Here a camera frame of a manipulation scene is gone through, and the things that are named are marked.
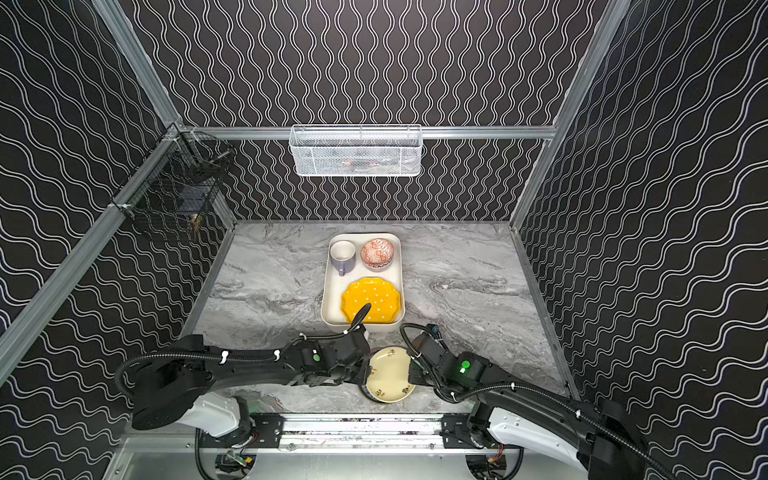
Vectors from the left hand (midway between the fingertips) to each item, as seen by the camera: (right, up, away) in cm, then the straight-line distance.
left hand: (378, 371), depth 79 cm
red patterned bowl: (-1, +32, +27) cm, 42 cm away
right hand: (+9, 0, +1) cm, 9 cm away
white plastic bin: (-5, +26, +25) cm, 36 cm away
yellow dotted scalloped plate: (+1, +18, +19) cm, 26 cm away
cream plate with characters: (+3, -1, -1) cm, 3 cm away
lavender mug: (-13, +30, +26) cm, 42 cm away
